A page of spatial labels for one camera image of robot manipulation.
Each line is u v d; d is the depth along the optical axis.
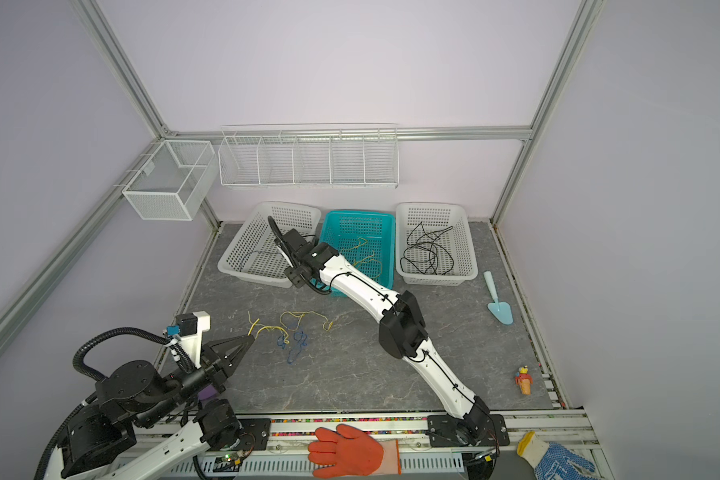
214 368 0.50
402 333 0.60
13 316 0.53
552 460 0.70
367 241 1.14
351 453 0.71
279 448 0.72
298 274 0.73
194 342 0.51
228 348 0.56
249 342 0.59
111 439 0.43
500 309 0.96
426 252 1.10
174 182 1.01
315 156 0.98
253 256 1.08
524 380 0.80
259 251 1.11
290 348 0.83
